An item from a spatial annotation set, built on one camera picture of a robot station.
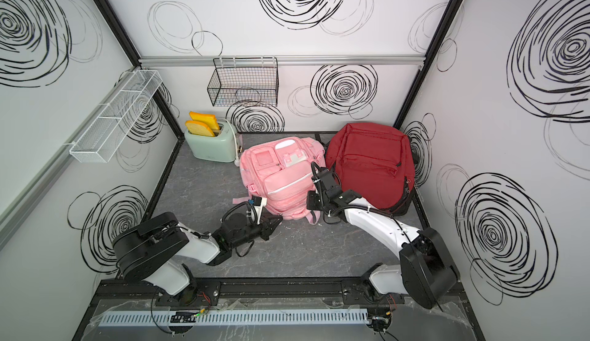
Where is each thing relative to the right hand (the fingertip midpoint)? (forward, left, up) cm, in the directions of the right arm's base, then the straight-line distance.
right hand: (311, 200), depth 85 cm
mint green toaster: (+24, +42, +1) cm, 48 cm away
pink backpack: (+16, +13, -4) cm, 21 cm away
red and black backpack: (+8, -33, -4) cm, 34 cm away
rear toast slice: (+30, +44, +13) cm, 55 cm away
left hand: (-7, +11, -2) cm, 13 cm away
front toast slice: (+26, +47, +11) cm, 55 cm away
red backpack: (+18, -27, 0) cm, 33 cm away
